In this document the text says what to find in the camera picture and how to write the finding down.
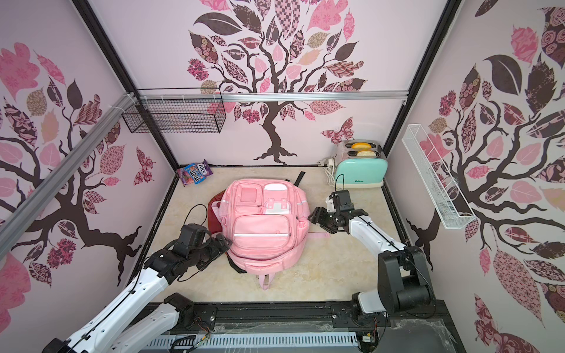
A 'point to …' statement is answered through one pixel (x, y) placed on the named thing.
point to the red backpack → (214, 221)
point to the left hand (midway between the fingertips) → (223, 253)
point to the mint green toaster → (361, 165)
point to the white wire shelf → (437, 179)
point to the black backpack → (235, 266)
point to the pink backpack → (266, 221)
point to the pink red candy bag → (183, 176)
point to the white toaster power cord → (328, 165)
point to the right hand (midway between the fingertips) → (313, 223)
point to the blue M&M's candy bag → (193, 171)
